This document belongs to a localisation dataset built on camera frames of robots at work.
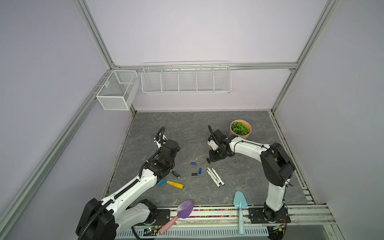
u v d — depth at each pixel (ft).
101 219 1.27
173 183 2.76
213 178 2.81
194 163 3.03
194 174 2.86
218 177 2.84
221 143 2.32
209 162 3.03
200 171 2.92
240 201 2.52
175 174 2.85
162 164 1.97
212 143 2.86
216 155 2.71
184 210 2.53
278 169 1.62
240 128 3.13
